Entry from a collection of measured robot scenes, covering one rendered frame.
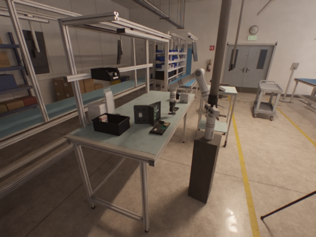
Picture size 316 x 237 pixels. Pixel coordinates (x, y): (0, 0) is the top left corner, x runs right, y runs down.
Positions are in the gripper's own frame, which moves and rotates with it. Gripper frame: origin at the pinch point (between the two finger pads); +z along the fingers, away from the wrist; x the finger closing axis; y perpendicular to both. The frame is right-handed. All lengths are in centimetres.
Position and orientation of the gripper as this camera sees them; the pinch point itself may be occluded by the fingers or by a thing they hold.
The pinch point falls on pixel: (173, 115)
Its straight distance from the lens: 177.5
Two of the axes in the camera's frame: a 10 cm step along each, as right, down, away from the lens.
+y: -8.5, -2.1, 4.8
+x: -5.2, 3.4, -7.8
